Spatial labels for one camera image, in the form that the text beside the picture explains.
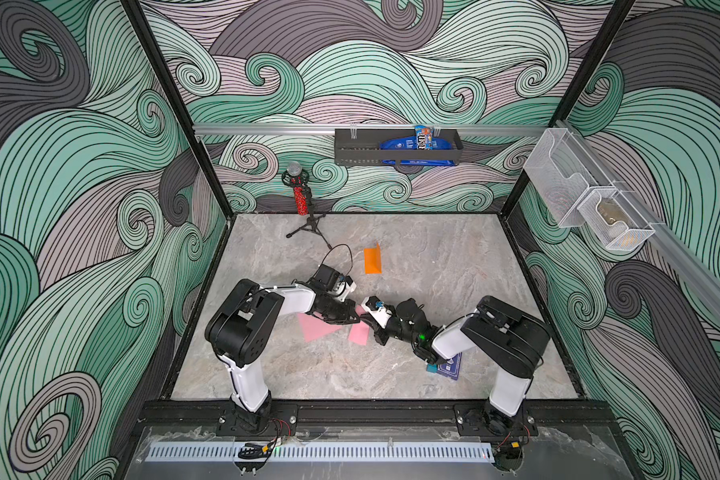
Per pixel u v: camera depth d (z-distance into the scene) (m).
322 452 0.70
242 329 0.48
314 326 0.88
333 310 0.81
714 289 0.52
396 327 0.77
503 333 0.50
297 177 0.99
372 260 1.07
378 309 0.76
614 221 0.64
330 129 0.95
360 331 0.88
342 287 0.84
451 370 0.80
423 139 0.90
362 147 0.95
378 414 0.75
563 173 0.78
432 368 0.81
